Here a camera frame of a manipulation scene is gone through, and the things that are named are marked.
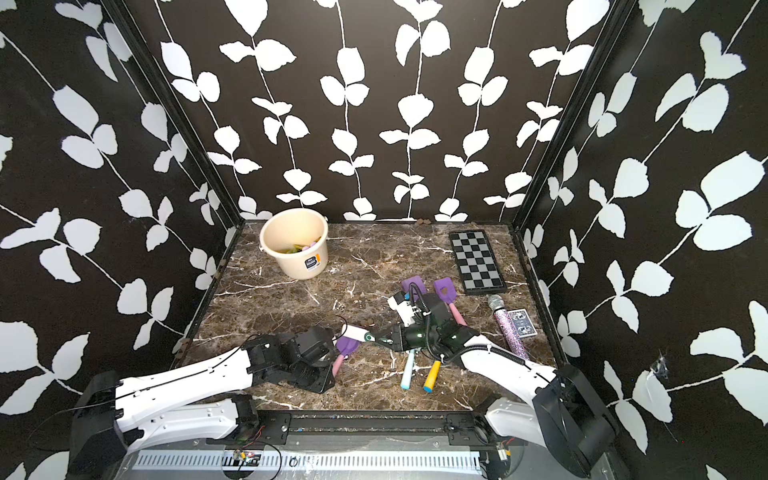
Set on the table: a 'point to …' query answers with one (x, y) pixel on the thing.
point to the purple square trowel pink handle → (416, 280)
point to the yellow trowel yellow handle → (432, 377)
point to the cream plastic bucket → (297, 241)
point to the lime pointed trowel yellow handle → (297, 249)
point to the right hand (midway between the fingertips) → (377, 336)
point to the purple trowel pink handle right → (446, 288)
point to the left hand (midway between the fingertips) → (334, 380)
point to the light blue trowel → (406, 380)
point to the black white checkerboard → (477, 264)
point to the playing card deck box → (522, 323)
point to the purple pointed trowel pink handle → (314, 243)
